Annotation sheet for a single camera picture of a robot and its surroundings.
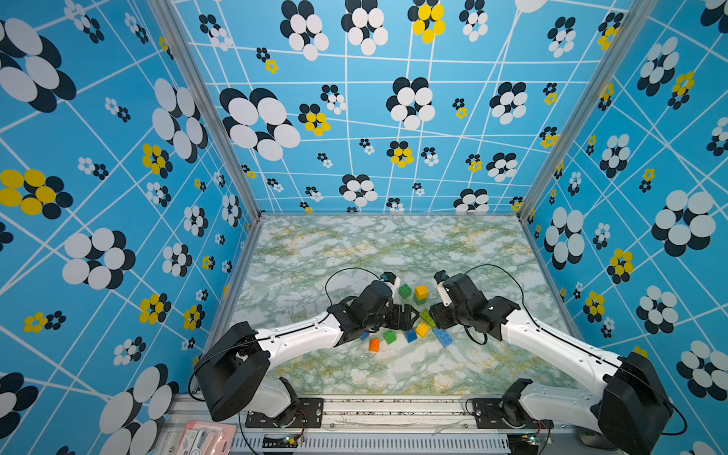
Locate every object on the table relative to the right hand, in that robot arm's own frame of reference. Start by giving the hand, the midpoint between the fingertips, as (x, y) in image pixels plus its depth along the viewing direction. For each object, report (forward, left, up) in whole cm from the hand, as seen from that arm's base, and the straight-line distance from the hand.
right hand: (441, 309), depth 84 cm
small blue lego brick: (-5, +9, -7) cm, 13 cm away
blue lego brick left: (-5, +23, -7) cm, 25 cm away
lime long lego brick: (0, +4, -6) cm, 7 cm away
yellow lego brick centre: (-4, +5, -7) cm, 9 cm away
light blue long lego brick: (-6, -1, -6) cm, 8 cm away
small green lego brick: (-6, +16, -7) cm, 18 cm away
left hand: (-3, +9, +3) cm, 10 cm away
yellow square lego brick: (+6, +5, -1) cm, 8 cm away
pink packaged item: (-32, +63, -6) cm, 71 cm away
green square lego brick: (+9, +10, -5) cm, 14 cm away
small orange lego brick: (-8, +20, -7) cm, 23 cm away
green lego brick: (+6, +6, -6) cm, 10 cm away
